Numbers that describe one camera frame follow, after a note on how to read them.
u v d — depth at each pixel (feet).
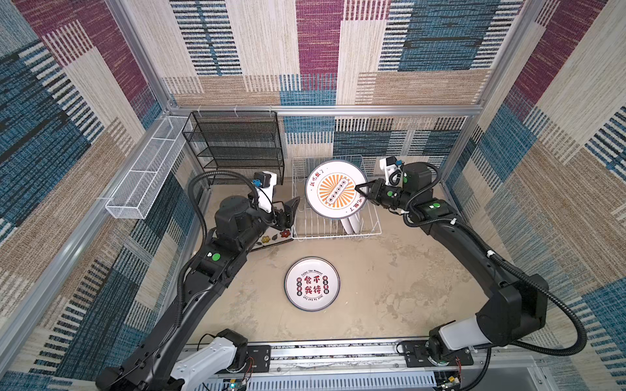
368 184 2.43
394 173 2.29
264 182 1.75
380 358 2.46
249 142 3.55
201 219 1.70
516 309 1.35
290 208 1.90
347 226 2.93
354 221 3.01
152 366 1.24
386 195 2.20
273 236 3.17
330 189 2.54
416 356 2.39
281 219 1.90
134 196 3.01
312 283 2.88
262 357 2.40
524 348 1.47
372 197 2.21
